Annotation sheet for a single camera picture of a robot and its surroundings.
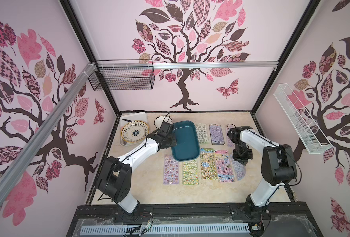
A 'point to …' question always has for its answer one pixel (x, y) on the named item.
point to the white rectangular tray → (126, 117)
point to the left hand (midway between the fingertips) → (173, 143)
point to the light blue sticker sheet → (240, 169)
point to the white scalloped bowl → (159, 120)
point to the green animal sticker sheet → (190, 172)
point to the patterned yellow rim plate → (134, 131)
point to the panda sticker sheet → (208, 164)
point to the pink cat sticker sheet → (224, 166)
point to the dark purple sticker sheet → (216, 135)
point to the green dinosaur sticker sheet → (202, 133)
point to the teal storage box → (188, 138)
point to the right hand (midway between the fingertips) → (244, 164)
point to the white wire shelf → (312, 136)
